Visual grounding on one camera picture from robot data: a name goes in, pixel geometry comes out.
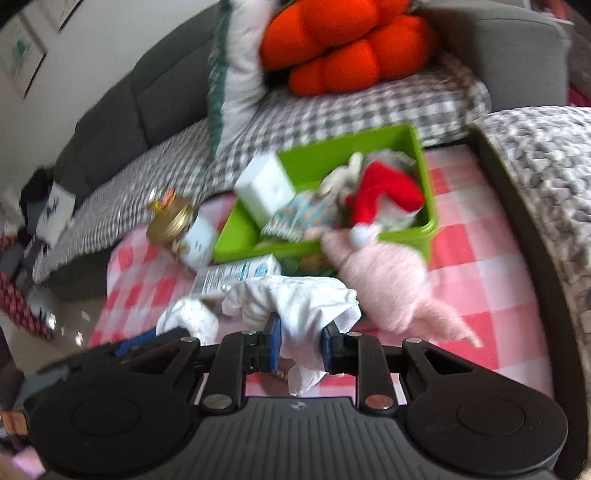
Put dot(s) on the bunny doll blue dress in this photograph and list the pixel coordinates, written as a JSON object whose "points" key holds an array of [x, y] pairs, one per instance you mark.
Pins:
{"points": [[300, 207]]}

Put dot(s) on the milk carton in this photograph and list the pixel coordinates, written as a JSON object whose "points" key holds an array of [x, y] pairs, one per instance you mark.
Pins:
{"points": [[240, 272]]}

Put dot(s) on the red santa hat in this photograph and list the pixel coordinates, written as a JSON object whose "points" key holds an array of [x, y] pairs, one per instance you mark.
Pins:
{"points": [[388, 189]]}

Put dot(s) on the white printed bag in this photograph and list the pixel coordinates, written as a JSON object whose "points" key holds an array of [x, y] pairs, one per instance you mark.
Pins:
{"points": [[55, 207]]}

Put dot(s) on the dark ottoman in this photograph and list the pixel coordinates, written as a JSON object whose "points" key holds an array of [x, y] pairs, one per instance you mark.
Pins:
{"points": [[517, 221]]}

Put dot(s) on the grey quilted blanket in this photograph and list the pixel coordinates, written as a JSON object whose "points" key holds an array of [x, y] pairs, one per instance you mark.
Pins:
{"points": [[554, 184]]}

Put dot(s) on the white foam block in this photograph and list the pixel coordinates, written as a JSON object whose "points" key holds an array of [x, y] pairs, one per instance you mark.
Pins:
{"points": [[263, 184]]}

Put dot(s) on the teal and white pillow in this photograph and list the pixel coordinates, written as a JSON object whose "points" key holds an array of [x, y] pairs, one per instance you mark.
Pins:
{"points": [[235, 69]]}

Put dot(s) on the white cloth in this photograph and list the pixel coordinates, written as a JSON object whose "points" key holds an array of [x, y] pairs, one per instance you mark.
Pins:
{"points": [[300, 304]]}

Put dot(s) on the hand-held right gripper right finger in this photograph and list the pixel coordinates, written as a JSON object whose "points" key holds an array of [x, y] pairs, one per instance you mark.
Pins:
{"points": [[328, 346]]}

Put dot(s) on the tin can yellow label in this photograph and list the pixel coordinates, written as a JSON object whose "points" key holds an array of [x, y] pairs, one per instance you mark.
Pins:
{"points": [[161, 201]]}

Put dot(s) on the pink plush toy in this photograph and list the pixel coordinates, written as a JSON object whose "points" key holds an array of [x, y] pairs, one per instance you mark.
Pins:
{"points": [[383, 277]]}

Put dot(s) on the green plastic box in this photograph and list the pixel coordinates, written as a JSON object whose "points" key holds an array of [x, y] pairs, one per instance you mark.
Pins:
{"points": [[318, 152]]}

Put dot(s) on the cookie jar gold lid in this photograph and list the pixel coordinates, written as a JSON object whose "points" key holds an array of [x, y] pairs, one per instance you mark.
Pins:
{"points": [[194, 244]]}

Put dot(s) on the red patterned cloth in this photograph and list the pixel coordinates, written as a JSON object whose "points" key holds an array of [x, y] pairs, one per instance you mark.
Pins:
{"points": [[23, 304]]}

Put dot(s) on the framed wall picture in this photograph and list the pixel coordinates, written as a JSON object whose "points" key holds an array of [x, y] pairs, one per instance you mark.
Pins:
{"points": [[57, 11], [21, 50]]}

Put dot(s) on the grey checked sofa cover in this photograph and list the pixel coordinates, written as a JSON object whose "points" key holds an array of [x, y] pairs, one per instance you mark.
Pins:
{"points": [[323, 110]]}

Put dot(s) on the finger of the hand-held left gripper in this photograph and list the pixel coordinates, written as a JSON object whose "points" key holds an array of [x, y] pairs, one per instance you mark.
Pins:
{"points": [[136, 341]]}

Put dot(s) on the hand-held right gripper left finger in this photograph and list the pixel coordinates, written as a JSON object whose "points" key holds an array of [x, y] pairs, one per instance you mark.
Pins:
{"points": [[275, 341]]}

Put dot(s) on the red white checked tablecloth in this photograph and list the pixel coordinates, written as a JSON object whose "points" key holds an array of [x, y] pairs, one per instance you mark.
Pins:
{"points": [[461, 277]]}

